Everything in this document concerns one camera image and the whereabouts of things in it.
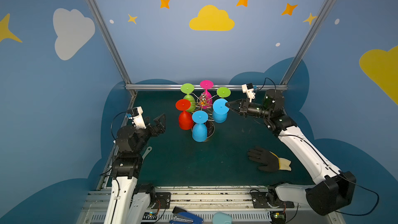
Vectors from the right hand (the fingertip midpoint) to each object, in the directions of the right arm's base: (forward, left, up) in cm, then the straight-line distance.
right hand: (227, 103), depth 67 cm
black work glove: (-11, -28, -35) cm, 47 cm away
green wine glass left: (+15, +20, -6) cm, 25 cm away
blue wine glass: (-2, +3, -2) cm, 4 cm away
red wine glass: (0, +20, -15) cm, 25 cm away
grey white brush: (-9, +43, -35) cm, 56 cm away
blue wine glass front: (-6, +12, -14) cm, 19 cm away
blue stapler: (-40, +19, -34) cm, 55 cm away
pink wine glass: (+7, +9, -7) cm, 14 cm away
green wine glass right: (+13, +1, -6) cm, 15 cm away
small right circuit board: (-37, -28, -40) cm, 61 cm away
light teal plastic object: (-39, 0, -36) cm, 53 cm away
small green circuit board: (-40, +34, -38) cm, 65 cm away
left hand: (-5, +32, -4) cm, 33 cm away
